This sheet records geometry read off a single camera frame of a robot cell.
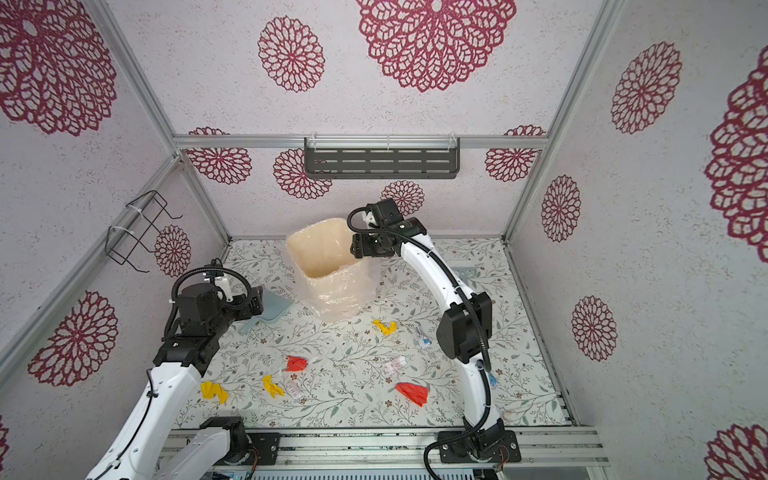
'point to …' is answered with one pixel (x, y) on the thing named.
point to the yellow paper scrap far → (386, 330)
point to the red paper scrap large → (419, 395)
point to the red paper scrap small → (295, 364)
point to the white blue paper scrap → (426, 342)
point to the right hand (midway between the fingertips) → (362, 242)
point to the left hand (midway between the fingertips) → (245, 297)
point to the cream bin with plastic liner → (332, 283)
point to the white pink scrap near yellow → (294, 389)
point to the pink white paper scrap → (394, 365)
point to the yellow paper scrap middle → (271, 388)
